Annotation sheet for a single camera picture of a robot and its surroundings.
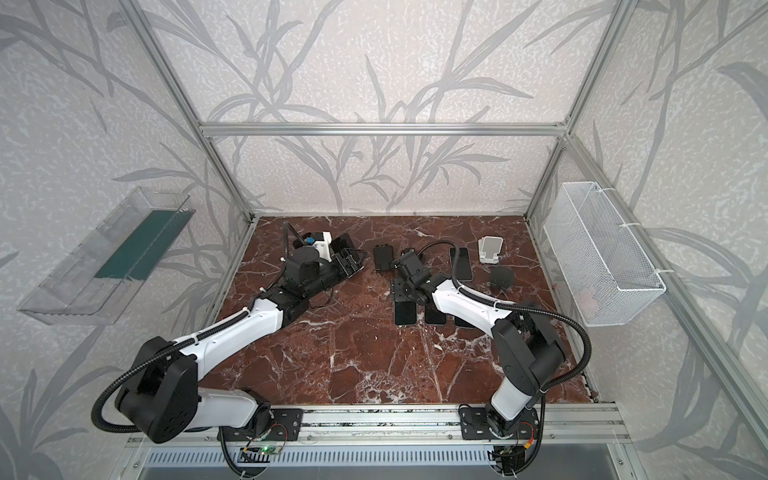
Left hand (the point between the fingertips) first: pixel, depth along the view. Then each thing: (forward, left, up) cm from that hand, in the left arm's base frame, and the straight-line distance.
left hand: (366, 249), depth 81 cm
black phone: (-12, -28, -20) cm, 37 cm away
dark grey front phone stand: (+7, -45, -24) cm, 51 cm away
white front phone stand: (+15, -41, -19) cm, 47 cm away
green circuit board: (-44, +21, -21) cm, 53 cm away
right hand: (-1, -10, -14) cm, 17 cm away
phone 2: (-10, -20, -21) cm, 31 cm away
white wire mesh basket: (-15, -53, +13) cm, 56 cm away
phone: (-8, -11, -22) cm, 26 cm away
